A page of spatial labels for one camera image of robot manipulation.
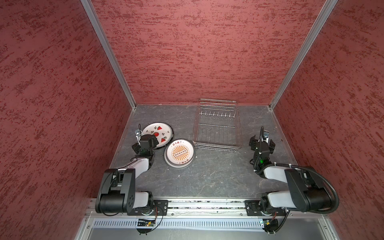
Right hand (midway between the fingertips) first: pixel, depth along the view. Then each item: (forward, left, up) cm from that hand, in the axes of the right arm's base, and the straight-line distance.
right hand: (260, 139), depth 90 cm
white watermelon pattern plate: (+12, +63, -6) cm, 65 cm away
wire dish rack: (+19, +24, -9) cm, 32 cm away
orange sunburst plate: (-5, +51, -6) cm, 52 cm away
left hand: (+2, +72, -2) cm, 72 cm away
